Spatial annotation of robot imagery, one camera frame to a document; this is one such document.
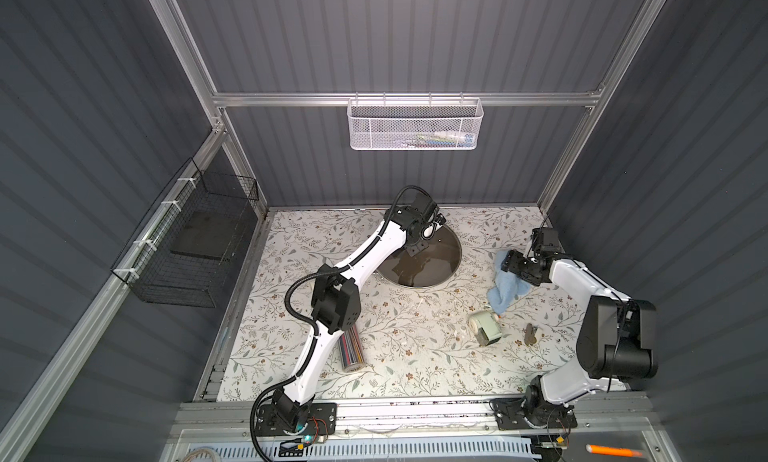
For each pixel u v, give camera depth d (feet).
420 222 2.51
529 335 2.81
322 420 2.37
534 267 2.28
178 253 2.32
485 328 2.77
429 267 3.27
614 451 2.31
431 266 3.30
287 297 1.71
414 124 4.05
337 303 1.89
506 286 2.95
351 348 2.64
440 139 2.99
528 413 2.28
